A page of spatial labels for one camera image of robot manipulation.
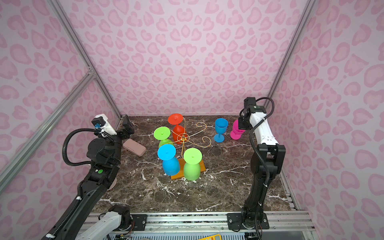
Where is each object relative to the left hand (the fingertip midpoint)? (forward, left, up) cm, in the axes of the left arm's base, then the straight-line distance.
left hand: (115, 115), depth 64 cm
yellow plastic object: (-41, -41, -38) cm, 69 cm away
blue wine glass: (+14, -50, -26) cm, 58 cm away
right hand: (+13, -65, -23) cm, 70 cm away
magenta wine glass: (+16, -61, -35) cm, 72 cm away
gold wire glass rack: (-12, -25, -38) cm, 47 cm away
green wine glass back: (-5, -20, -7) cm, 21 cm away
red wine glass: (-3, -27, -9) cm, 28 cm away
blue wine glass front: (-15, -22, -7) cm, 28 cm away
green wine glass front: (-17, -33, -7) cm, 38 cm away
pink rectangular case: (+9, +7, -39) cm, 40 cm away
